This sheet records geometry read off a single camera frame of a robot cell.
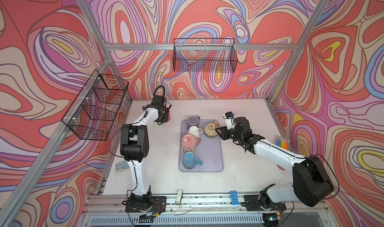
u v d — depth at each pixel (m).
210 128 0.93
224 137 0.76
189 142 0.83
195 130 0.90
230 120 0.76
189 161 0.80
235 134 0.72
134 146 0.54
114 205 0.75
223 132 0.75
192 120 1.01
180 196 0.73
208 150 0.91
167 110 0.91
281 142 0.95
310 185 0.42
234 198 0.75
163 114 0.86
